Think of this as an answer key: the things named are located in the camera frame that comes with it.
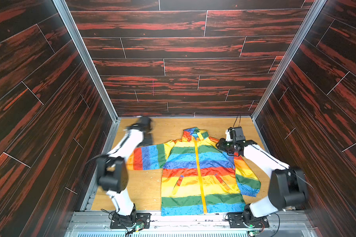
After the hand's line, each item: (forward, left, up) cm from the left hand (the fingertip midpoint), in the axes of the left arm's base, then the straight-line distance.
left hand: (148, 142), depth 93 cm
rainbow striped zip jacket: (-18, -32, -10) cm, 38 cm away
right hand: (0, -46, -1) cm, 46 cm away
